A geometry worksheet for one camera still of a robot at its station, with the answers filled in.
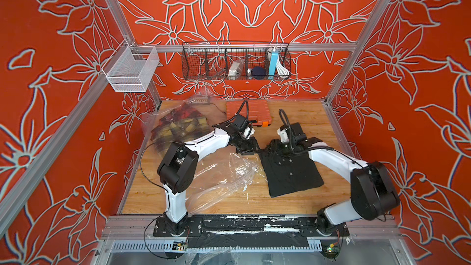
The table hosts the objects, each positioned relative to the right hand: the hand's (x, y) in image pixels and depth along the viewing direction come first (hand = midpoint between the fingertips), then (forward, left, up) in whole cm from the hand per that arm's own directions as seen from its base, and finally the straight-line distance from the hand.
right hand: (267, 149), depth 87 cm
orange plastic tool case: (+28, +3, -3) cm, 28 cm away
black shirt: (-10, -10, -6) cm, 15 cm away
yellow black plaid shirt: (+12, +45, -2) cm, 46 cm away
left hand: (-2, +4, +1) cm, 4 cm away
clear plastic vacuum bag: (-11, +22, -8) cm, 26 cm away
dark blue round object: (+37, +3, +18) cm, 41 cm away
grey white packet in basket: (+33, +16, +23) cm, 43 cm away
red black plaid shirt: (+26, +48, -3) cm, 54 cm away
